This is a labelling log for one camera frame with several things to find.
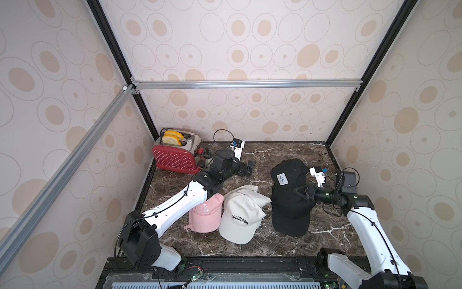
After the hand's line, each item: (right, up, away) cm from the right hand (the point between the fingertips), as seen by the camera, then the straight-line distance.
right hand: (294, 192), depth 75 cm
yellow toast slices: (-58, +25, +20) cm, 66 cm away
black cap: (+2, -11, +13) cm, 17 cm away
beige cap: (-19, -4, +8) cm, 22 cm away
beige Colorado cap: (-21, -11, +7) cm, 25 cm away
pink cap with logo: (-38, -13, +6) cm, 40 cm away
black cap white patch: (-2, +7, +3) cm, 7 cm away
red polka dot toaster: (-53, +14, +20) cm, 58 cm away
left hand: (-18, +14, +1) cm, 23 cm away
